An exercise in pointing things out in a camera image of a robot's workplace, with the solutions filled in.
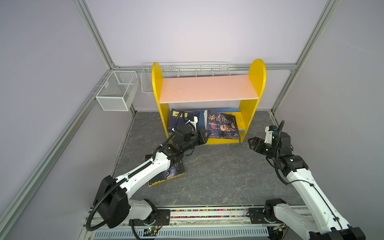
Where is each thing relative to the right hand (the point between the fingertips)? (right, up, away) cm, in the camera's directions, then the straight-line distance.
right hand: (254, 142), depth 78 cm
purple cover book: (-17, +8, +1) cm, 19 cm away
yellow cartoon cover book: (-11, +7, +3) cm, 13 cm away
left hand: (-23, +4, -5) cm, 24 cm away
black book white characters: (-42, -16, +7) cm, 46 cm away
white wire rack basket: (-39, +44, +16) cm, 61 cm away
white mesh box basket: (-81, +30, +16) cm, 88 cm away
